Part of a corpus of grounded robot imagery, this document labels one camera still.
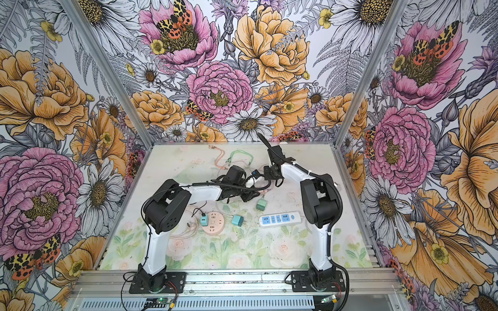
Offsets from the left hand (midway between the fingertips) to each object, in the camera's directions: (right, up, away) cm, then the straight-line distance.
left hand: (254, 194), depth 98 cm
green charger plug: (+3, -4, -4) cm, 6 cm away
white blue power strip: (+11, -9, -10) cm, 18 cm away
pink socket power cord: (-27, -12, -12) cm, 32 cm away
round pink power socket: (-17, -11, -10) cm, 23 cm away
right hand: (+8, +7, +3) cm, 11 cm away
